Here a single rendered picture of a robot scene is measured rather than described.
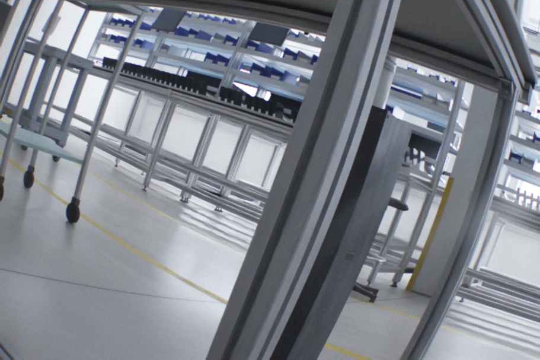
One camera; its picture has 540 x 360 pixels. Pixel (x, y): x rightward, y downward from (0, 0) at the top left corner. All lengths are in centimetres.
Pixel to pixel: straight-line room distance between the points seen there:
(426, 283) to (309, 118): 482
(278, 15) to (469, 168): 387
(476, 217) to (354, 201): 76
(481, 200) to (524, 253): 635
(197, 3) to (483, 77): 87
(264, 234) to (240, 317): 9
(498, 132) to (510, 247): 639
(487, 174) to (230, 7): 86
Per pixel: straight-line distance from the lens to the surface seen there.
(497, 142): 128
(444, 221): 538
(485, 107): 547
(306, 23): 161
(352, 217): 194
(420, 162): 526
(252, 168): 913
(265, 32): 570
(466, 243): 125
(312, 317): 200
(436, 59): 146
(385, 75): 208
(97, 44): 811
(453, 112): 539
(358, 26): 61
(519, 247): 762
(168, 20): 646
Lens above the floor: 60
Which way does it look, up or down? 1 degrees up
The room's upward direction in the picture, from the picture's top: 20 degrees clockwise
